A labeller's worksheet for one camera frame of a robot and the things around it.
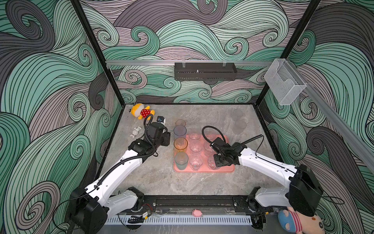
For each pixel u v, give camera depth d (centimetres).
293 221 63
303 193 39
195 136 98
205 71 95
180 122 101
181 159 85
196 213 70
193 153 88
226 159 59
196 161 88
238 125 107
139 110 108
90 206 37
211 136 68
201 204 74
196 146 92
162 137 69
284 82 80
